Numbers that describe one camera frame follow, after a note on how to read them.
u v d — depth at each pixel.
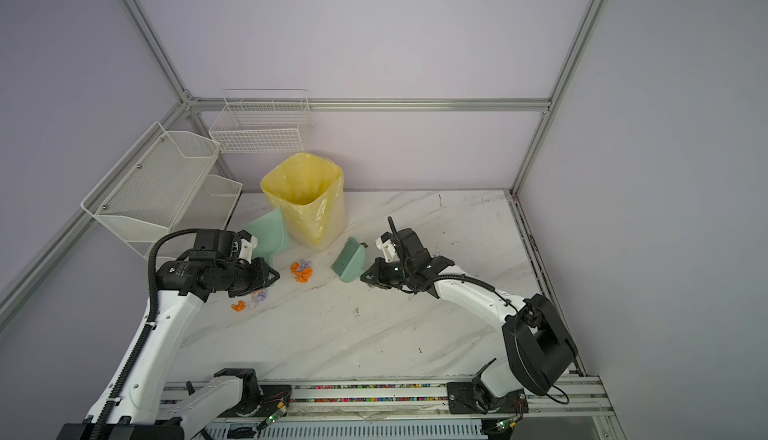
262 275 0.64
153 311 0.44
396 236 0.64
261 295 0.91
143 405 0.38
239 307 0.89
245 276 0.63
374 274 0.74
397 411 0.73
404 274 0.66
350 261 0.85
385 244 0.78
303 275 0.95
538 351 0.43
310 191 1.07
